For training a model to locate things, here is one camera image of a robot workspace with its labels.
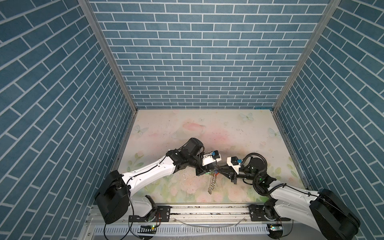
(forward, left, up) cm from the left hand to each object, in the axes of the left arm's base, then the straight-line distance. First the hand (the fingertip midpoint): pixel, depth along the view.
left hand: (213, 167), depth 76 cm
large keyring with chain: (-10, +2, -1) cm, 11 cm away
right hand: (0, -2, 0) cm, 2 cm away
